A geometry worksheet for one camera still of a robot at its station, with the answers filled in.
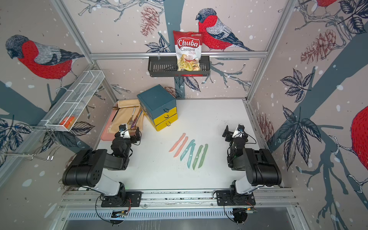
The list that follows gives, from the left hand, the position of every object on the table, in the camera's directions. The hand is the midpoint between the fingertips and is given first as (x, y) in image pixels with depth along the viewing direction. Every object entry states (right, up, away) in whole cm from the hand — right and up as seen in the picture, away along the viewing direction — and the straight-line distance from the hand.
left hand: (132, 125), depth 90 cm
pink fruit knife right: (+31, -15, +3) cm, 35 cm away
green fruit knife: (+41, -22, -3) cm, 47 cm away
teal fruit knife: (+35, -16, +2) cm, 39 cm away
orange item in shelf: (-21, +4, -24) cm, 32 cm away
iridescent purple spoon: (-4, +3, +18) cm, 19 cm away
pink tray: (-22, -9, +10) cm, 26 cm away
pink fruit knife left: (+27, -14, +4) cm, 31 cm away
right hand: (+66, -1, 0) cm, 66 cm away
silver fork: (-8, +1, +17) cm, 19 cm away
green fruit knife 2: (+46, -20, 0) cm, 50 cm away
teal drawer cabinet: (+15, +16, +1) cm, 22 cm away
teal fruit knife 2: (+38, -19, 0) cm, 42 cm away
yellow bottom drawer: (+18, -1, +6) cm, 19 cm away
